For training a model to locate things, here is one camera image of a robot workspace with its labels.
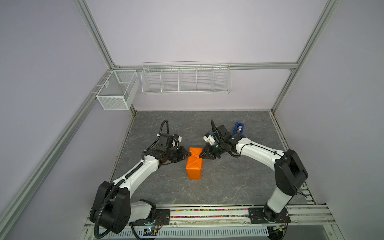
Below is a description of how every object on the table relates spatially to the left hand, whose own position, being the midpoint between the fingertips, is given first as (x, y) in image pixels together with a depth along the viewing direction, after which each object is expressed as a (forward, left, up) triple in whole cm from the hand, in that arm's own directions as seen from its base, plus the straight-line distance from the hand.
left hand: (190, 156), depth 82 cm
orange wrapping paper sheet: (-5, -2, 0) cm, 5 cm away
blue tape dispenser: (+21, -33, -5) cm, 40 cm away
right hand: (-1, -5, -1) cm, 5 cm away
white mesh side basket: (+47, +49, +10) cm, 69 cm away
